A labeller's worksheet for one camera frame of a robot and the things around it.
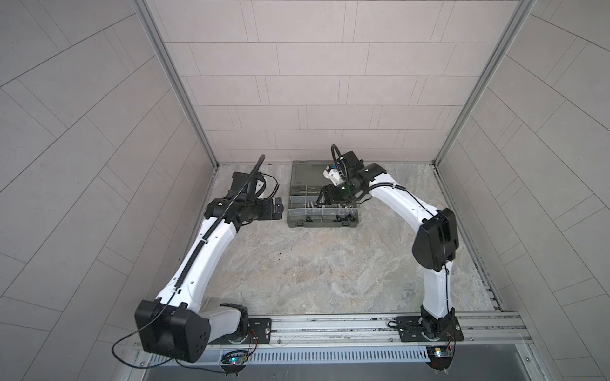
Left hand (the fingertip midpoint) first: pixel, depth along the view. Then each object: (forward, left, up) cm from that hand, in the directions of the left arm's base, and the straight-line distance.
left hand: (276, 204), depth 77 cm
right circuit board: (-39, -50, -20) cm, 66 cm away
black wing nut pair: (+6, -26, -19) cm, 33 cm away
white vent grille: (-39, -20, -19) cm, 48 cm away
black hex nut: (+6, -10, -19) cm, 23 cm away
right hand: (+5, -16, -6) cm, 18 cm away
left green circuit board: (-40, +8, -15) cm, 44 cm away
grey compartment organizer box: (+26, -9, -20) cm, 34 cm away
